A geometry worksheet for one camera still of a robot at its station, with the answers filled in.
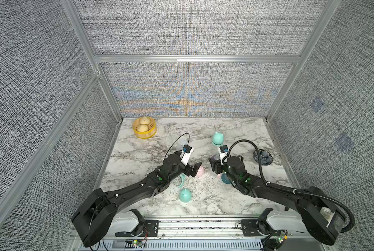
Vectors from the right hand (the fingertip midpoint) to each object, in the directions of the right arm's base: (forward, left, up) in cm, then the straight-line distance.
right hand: (214, 152), depth 84 cm
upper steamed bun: (+31, +45, -8) cm, 55 cm away
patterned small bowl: (+3, -33, -12) cm, 36 cm away
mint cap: (+8, -2, +2) cm, 9 cm away
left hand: (-4, +10, +3) cm, 11 cm away
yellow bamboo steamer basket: (+23, +40, -12) cm, 48 cm away
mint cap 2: (-19, +16, -9) cm, 27 cm away
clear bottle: (-3, -1, +2) cm, 4 cm away
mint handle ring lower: (-15, +17, +4) cm, 23 cm away
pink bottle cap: (-6, +7, -12) cm, 15 cm away
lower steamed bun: (+25, +45, -9) cm, 52 cm away
